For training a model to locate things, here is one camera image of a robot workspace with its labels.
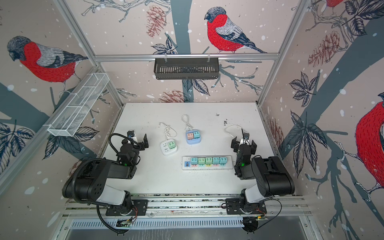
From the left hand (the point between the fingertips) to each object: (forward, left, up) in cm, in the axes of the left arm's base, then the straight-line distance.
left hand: (136, 134), depth 88 cm
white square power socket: (-4, -19, -8) cm, 21 cm away
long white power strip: (-15, -30, -9) cm, 35 cm away
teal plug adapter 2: (-15, -35, -5) cm, 38 cm away
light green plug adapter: (-14, -43, -5) cm, 46 cm away
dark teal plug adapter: (+3, -37, -5) cm, 37 cm away
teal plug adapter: (-15, -52, -5) cm, 54 cm away
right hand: (-2, -66, -3) cm, 66 cm away
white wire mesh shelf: (-2, +27, +18) cm, 33 cm away
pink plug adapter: (+1, -32, -4) cm, 33 cm away
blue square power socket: (0, -35, -9) cm, 36 cm away
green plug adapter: (-4, -21, -5) cm, 22 cm away
